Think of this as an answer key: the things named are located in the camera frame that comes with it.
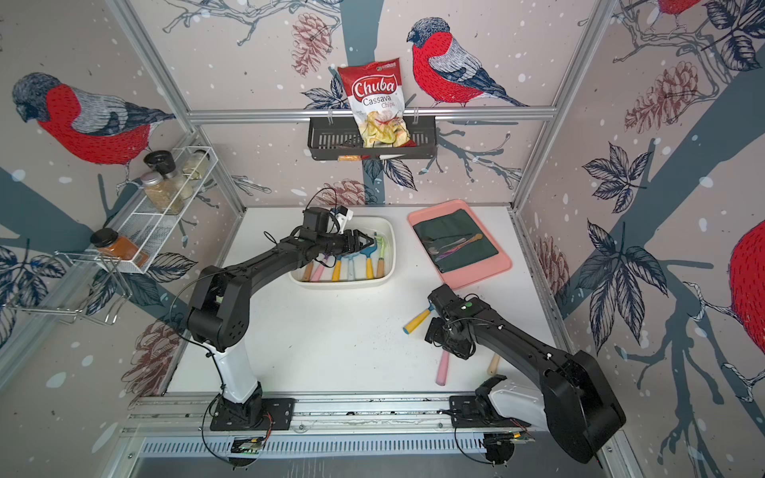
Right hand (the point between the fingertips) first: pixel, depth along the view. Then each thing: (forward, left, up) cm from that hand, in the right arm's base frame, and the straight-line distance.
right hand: (438, 340), depth 84 cm
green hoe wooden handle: (+25, +18, 0) cm, 31 cm away
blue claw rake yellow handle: (+28, +23, -1) cm, 36 cm away
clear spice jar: (+37, +72, +34) cm, 88 cm away
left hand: (+25, +20, +15) cm, 36 cm away
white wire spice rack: (+16, +77, +30) cm, 84 cm away
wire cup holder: (-3, +77, +32) cm, 83 cm away
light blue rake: (+26, +29, 0) cm, 38 cm away
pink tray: (+27, -19, -2) cm, 33 cm away
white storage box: (+39, +22, +5) cm, 45 cm away
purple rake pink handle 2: (-7, -1, -1) cm, 7 cm away
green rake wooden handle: (+22, +43, 0) cm, 48 cm away
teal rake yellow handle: (+7, +6, -2) cm, 9 cm away
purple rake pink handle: (+23, +40, 0) cm, 46 cm away
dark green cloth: (+45, -6, -2) cm, 45 cm away
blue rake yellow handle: (+23, +33, -1) cm, 41 cm away
